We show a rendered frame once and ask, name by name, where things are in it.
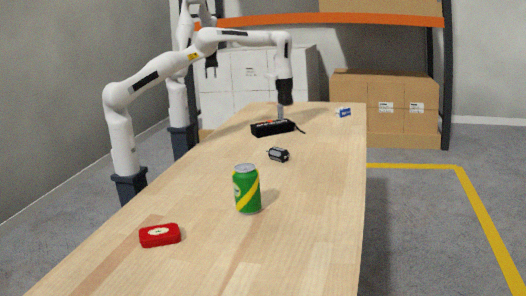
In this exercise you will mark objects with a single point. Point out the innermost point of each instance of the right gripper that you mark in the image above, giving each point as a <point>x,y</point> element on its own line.
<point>284,86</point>

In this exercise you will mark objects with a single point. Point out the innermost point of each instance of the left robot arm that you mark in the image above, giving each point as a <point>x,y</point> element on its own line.
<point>178,111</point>

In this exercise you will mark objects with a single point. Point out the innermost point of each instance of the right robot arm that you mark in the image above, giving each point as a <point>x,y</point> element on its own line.
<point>118,95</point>

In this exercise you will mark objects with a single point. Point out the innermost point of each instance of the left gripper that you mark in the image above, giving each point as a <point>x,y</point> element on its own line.
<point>211,61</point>

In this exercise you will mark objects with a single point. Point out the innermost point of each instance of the red mint tin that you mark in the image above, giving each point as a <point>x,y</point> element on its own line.
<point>159,235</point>

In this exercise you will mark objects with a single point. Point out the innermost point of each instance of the green drink can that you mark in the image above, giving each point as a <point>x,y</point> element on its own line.
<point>246,187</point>

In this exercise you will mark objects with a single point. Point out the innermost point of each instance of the black power strip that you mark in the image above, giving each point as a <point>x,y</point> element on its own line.
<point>274,127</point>

